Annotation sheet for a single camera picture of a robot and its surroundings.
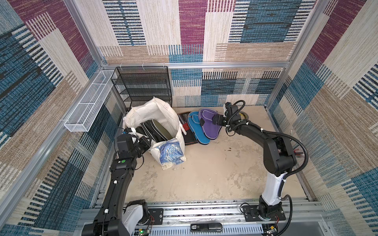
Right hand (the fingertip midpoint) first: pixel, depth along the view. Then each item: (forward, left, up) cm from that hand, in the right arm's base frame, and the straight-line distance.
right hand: (220, 119), depth 98 cm
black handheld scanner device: (-58, +13, -7) cm, 59 cm away
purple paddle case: (-5, +6, -5) cm, 9 cm away
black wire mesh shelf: (+25, +57, +11) cm, 64 cm away
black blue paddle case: (+2, +17, -2) cm, 18 cm away
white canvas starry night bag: (+3, +43, -2) cm, 43 cm away
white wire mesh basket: (-18, +71, +23) cm, 76 cm away
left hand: (-19, +40, +8) cm, 45 cm away
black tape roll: (+13, -22, -10) cm, 27 cm away
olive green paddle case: (-2, +38, -9) cm, 39 cm away
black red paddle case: (-10, +20, -7) cm, 24 cm away
